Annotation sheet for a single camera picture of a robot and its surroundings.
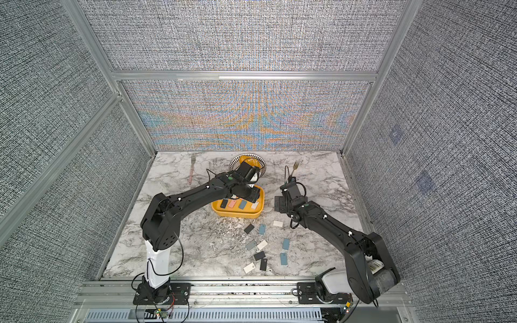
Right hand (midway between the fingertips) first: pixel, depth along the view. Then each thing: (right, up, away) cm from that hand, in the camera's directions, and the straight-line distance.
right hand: (287, 195), depth 89 cm
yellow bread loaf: (-17, +16, +18) cm, 30 cm away
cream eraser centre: (-11, -21, -3) cm, 24 cm away
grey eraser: (-16, -21, -3) cm, 26 cm away
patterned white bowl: (-26, +16, +24) cm, 39 cm away
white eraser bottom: (-17, -28, -9) cm, 34 cm away
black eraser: (-30, -5, +9) cm, 32 cm away
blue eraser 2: (-11, -15, +1) cm, 19 cm away
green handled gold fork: (+8, +13, +25) cm, 29 cm away
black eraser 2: (-17, -15, +1) cm, 23 cm away
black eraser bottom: (-11, -26, -9) cm, 30 cm away
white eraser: (-15, -6, +8) cm, 18 cm away
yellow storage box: (-22, -7, +8) cm, 25 cm away
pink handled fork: (-51, +17, +28) cm, 61 cm away
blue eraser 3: (-1, -21, -1) cm, 21 cm away
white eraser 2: (-4, -13, +4) cm, 14 cm away
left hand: (-13, +1, +2) cm, 13 cm away
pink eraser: (-26, -5, +9) cm, 28 cm away
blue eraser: (-21, -5, +9) cm, 23 cm away
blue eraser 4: (-3, -24, -7) cm, 25 cm away
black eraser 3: (-13, -24, -5) cm, 28 cm away
